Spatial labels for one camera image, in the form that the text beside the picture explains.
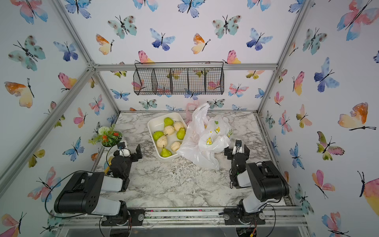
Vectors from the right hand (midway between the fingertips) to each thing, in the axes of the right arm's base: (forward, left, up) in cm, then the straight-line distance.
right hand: (239, 143), depth 90 cm
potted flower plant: (-4, +76, +8) cm, 76 cm away
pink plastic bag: (+38, +33, -9) cm, 51 cm away
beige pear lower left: (+2, +48, -4) cm, 48 cm away
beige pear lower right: (-1, +39, -4) cm, 39 cm away
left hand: (-4, +64, +1) cm, 64 cm away
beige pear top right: (+16, +40, -5) cm, 43 cm away
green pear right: (+8, +37, -4) cm, 38 cm away
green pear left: (+7, +52, -4) cm, 53 cm away
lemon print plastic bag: (+2, +14, +5) cm, 14 cm away
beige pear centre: (+11, +45, -4) cm, 46 cm away
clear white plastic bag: (-4, +29, -1) cm, 29 cm away
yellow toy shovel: (-24, +64, +15) cm, 70 cm away
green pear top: (+19, +47, -5) cm, 51 cm away
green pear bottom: (-6, +44, -4) cm, 45 cm away
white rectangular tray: (+18, +56, -8) cm, 59 cm away
